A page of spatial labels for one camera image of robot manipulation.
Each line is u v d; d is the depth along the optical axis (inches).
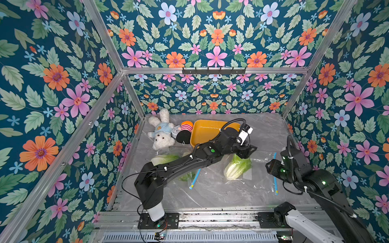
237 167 33.0
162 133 38.0
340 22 28.4
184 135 38.8
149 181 18.1
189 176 31.5
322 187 16.4
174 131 41.4
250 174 35.3
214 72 36.6
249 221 29.5
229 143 22.2
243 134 24.3
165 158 34.1
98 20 28.3
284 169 21.7
